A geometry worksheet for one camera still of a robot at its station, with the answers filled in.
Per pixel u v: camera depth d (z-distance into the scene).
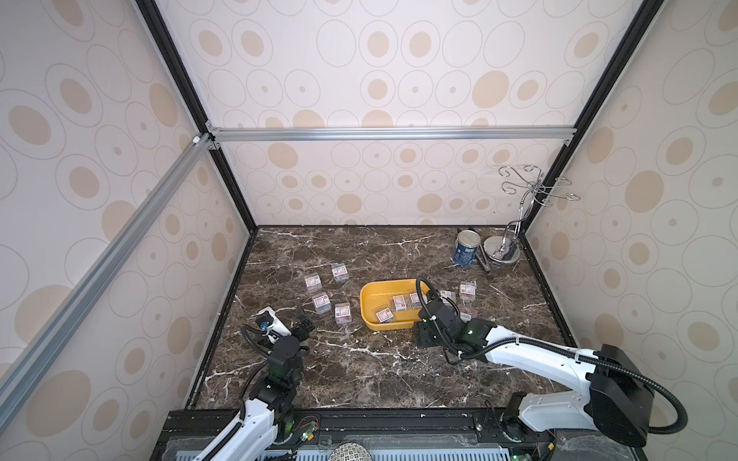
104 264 0.56
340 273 1.03
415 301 0.94
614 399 0.41
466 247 1.01
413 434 0.73
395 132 0.91
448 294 0.97
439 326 0.62
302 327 0.74
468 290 0.98
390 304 0.95
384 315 0.92
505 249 1.10
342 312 0.92
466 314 0.93
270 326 0.67
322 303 0.95
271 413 0.57
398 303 0.94
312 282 1.00
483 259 1.09
